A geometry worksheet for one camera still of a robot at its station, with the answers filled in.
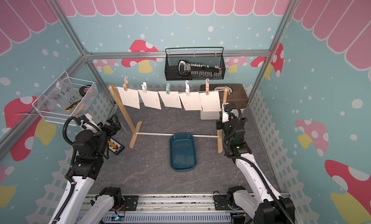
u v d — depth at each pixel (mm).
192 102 684
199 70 892
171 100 699
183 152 923
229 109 623
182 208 736
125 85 613
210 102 680
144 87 621
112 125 627
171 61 967
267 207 401
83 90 800
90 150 507
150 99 713
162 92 639
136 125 1043
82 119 542
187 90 622
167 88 603
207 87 614
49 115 645
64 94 685
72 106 672
